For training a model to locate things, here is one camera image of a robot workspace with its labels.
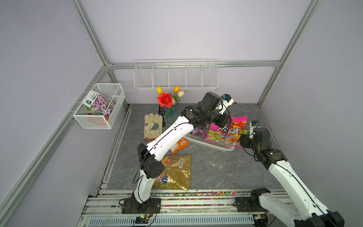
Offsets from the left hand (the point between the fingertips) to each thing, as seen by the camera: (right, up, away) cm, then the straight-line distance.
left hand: (232, 121), depth 68 cm
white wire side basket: (-75, +2, +6) cm, 76 cm away
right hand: (+13, -8, +13) cm, 20 cm away
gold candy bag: (-28, -31, +15) cm, 44 cm away
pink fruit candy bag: (+1, -7, +5) cm, 8 cm away
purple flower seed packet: (-69, +10, +6) cm, 70 cm away
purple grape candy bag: (-12, -8, +29) cm, 33 cm away
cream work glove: (-48, -5, +37) cm, 61 cm away
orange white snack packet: (-26, -16, +28) cm, 41 cm away
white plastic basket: (-13, -13, +23) cm, 30 cm away
